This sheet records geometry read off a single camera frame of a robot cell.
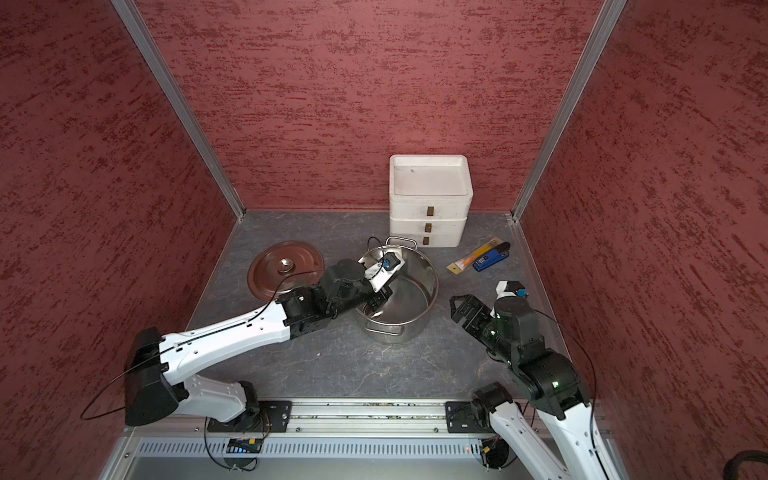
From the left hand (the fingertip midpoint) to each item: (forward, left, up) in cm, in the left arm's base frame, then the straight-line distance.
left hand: (391, 277), depth 72 cm
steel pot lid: (+18, +38, -22) cm, 47 cm away
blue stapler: (+25, -39, -23) cm, 52 cm away
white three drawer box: (+30, -12, -2) cm, 32 cm away
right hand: (-9, -16, -2) cm, 18 cm away
